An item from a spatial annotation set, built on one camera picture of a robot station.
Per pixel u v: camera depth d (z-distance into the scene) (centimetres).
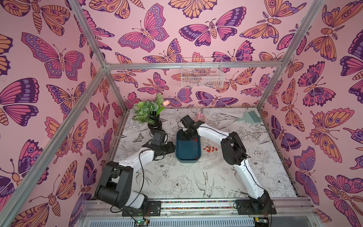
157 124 97
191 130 77
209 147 97
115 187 43
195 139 100
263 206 64
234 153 61
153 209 73
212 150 95
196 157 90
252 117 113
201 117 101
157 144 70
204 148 97
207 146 97
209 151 95
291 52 85
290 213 72
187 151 93
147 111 84
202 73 95
